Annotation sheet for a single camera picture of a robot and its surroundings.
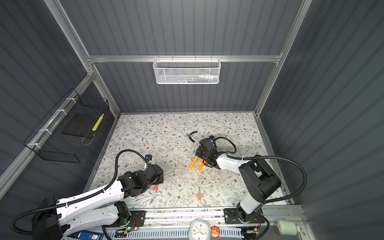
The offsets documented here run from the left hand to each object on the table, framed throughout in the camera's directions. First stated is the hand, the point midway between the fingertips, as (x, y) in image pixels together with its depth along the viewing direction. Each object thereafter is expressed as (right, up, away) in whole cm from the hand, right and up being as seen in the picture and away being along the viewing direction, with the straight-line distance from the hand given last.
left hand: (157, 173), depth 81 cm
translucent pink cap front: (+23, -12, 0) cm, 26 cm away
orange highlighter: (+19, +3, +10) cm, 22 cm away
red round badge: (+30, -24, -12) cm, 40 cm away
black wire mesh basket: (-43, +19, -17) cm, 50 cm away
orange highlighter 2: (+24, +2, +10) cm, 27 cm away
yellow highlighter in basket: (-31, +27, -4) cm, 41 cm away
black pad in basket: (-37, +26, -6) cm, 46 cm away
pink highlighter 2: (-2, -9, +2) cm, 9 cm away
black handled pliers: (+18, +21, +27) cm, 38 cm away
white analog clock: (+23, -22, -12) cm, 34 cm away
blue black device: (-30, -24, -14) cm, 40 cm away
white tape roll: (+60, -18, -17) cm, 65 cm away
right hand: (+23, +10, +12) cm, 28 cm away
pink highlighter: (+26, +6, -5) cm, 27 cm away
